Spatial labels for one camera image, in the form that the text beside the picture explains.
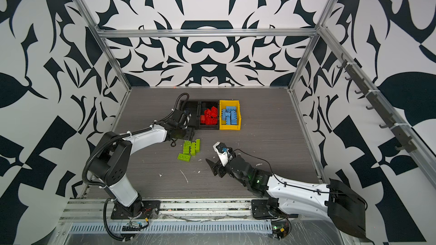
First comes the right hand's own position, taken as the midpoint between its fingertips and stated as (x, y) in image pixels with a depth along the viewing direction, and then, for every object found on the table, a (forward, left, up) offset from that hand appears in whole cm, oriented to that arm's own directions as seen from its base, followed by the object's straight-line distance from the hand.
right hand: (213, 154), depth 75 cm
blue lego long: (+27, -8, -12) cm, 31 cm away
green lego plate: (+11, +15, -11) cm, 21 cm away
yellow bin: (+35, -5, -8) cm, 36 cm away
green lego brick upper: (+8, +11, -11) cm, 18 cm away
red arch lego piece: (+28, +3, -11) cm, 30 cm away
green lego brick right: (+10, +9, -12) cm, 18 cm away
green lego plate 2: (+4, +16, -14) cm, 21 cm away
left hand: (+18, +13, -9) cm, 24 cm away
